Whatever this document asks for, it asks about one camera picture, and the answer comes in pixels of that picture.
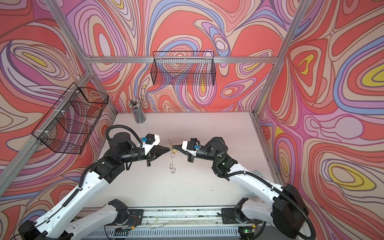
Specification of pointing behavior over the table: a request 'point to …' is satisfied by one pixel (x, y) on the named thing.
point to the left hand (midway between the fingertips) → (169, 149)
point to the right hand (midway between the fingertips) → (175, 148)
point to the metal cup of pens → (139, 116)
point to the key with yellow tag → (173, 151)
